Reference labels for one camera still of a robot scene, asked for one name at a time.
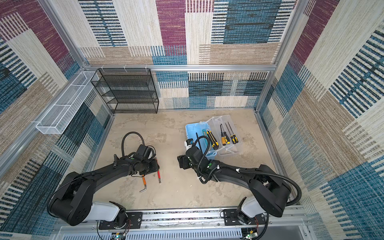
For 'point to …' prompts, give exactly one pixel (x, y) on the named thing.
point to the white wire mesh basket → (55, 121)
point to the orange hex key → (145, 183)
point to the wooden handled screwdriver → (223, 138)
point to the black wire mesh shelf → (127, 90)
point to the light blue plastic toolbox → (217, 136)
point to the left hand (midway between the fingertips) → (158, 165)
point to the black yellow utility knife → (215, 144)
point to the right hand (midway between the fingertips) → (183, 158)
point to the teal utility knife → (204, 133)
